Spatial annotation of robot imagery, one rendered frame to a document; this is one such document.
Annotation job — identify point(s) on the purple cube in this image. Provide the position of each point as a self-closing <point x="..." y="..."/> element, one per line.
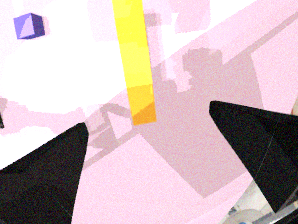
<point x="29" y="26"/>

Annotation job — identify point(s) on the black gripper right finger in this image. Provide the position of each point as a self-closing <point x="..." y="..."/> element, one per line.
<point x="267" y="144"/>

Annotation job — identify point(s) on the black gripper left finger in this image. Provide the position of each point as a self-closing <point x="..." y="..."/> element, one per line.
<point x="41" y="187"/>

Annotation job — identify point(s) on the yellow bar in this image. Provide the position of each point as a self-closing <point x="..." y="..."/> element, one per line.
<point x="131" y="31"/>

